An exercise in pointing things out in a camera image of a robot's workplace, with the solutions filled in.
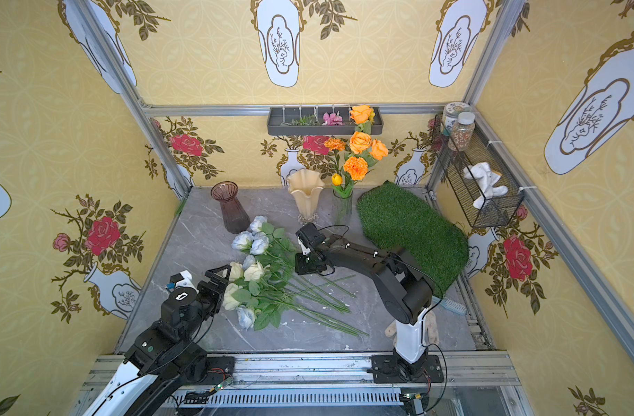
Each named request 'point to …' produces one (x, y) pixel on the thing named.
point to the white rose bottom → (246, 317)
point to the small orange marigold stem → (355, 168)
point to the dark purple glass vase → (235, 218)
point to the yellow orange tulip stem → (337, 180)
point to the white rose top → (255, 226)
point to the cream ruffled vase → (306, 185)
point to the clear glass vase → (342, 202)
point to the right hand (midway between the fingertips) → (305, 261)
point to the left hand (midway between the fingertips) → (221, 274)
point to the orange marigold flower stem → (336, 144)
